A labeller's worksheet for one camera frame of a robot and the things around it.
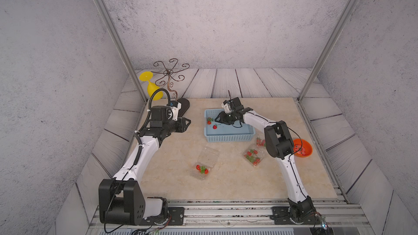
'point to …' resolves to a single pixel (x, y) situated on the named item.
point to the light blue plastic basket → (220, 132)
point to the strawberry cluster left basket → (209, 122)
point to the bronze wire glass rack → (168, 72)
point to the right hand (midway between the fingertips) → (216, 119)
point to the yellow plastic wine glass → (147, 76)
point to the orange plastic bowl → (302, 148)
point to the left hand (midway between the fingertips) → (190, 121)
